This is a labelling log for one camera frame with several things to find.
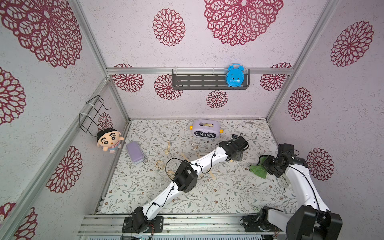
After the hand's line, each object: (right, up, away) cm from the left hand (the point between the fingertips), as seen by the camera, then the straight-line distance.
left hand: (234, 154), depth 94 cm
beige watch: (-47, -7, +1) cm, 48 cm away
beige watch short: (-43, +2, +6) cm, 43 cm away
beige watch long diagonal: (-32, -2, +6) cm, 32 cm away
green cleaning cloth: (+9, -6, -14) cm, 18 cm away
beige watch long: (-14, -12, -4) cm, 19 cm away
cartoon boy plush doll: (-73, +10, -11) cm, 74 cm away
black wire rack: (-78, +21, -19) cm, 84 cm away
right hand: (+14, -3, -11) cm, 18 cm away
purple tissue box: (-17, +16, +9) cm, 25 cm away
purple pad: (-64, +1, +4) cm, 64 cm away
